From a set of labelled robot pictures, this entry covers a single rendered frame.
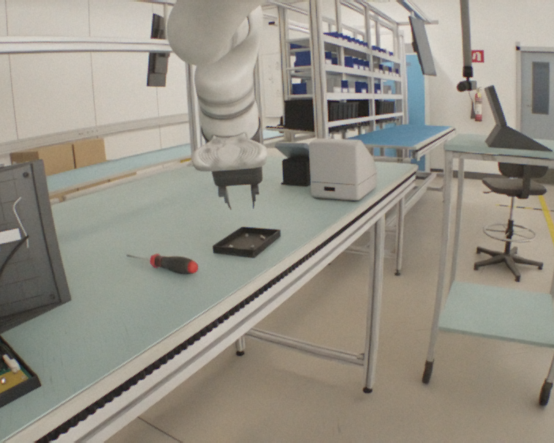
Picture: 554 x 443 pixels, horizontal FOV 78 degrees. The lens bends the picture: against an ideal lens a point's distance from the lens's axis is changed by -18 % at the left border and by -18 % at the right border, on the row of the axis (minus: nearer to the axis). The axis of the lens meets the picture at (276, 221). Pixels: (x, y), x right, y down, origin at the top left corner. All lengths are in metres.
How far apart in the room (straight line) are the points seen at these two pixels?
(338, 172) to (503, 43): 5.85
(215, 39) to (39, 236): 0.36
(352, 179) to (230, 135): 0.52
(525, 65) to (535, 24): 0.66
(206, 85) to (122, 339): 0.31
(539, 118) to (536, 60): 0.89
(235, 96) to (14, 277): 0.39
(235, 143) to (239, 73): 0.09
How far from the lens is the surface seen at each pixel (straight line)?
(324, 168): 1.00
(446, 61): 6.71
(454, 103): 6.67
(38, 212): 0.58
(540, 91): 6.72
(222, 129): 0.50
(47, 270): 0.60
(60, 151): 4.10
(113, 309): 0.57
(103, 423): 0.49
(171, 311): 0.54
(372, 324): 1.68
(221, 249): 0.70
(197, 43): 0.40
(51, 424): 0.42
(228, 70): 0.46
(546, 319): 2.02
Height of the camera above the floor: 1.25
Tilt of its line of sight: 17 degrees down
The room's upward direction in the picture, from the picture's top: 3 degrees counter-clockwise
